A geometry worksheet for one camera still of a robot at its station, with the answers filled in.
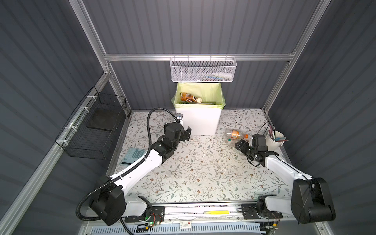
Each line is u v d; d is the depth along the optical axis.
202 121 0.93
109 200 0.39
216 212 0.74
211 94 1.00
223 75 0.86
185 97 0.95
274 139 0.93
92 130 0.74
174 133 0.59
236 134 1.00
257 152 0.68
